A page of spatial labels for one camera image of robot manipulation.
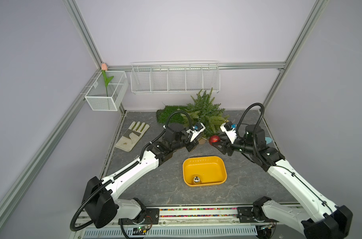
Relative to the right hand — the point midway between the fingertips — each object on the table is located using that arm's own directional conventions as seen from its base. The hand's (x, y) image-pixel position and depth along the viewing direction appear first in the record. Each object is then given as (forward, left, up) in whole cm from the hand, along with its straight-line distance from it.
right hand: (215, 138), depth 72 cm
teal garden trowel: (+15, -43, -26) cm, 53 cm away
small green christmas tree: (+15, +5, +6) cm, 17 cm away
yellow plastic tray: (-6, +3, -28) cm, 29 cm away
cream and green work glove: (+17, +56, -28) cm, 65 cm away
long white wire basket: (+46, +22, +5) cm, 51 cm away
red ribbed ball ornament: (-1, +1, +1) cm, 2 cm away
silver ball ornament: (-13, +9, -21) cm, 26 cm away
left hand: (+2, +8, +1) cm, 8 cm away
